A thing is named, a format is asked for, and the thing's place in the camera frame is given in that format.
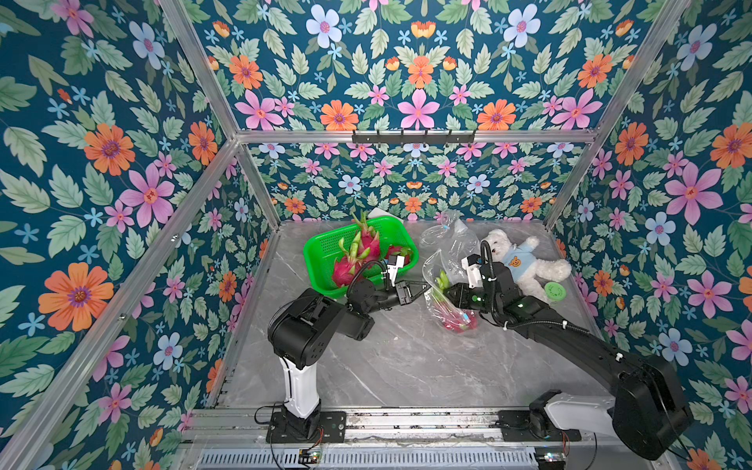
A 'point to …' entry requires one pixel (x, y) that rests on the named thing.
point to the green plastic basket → (321, 255)
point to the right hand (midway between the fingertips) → (451, 286)
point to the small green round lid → (554, 291)
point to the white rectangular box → (376, 212)
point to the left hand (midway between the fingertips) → (431, 288)
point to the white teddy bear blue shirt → (531, 274)
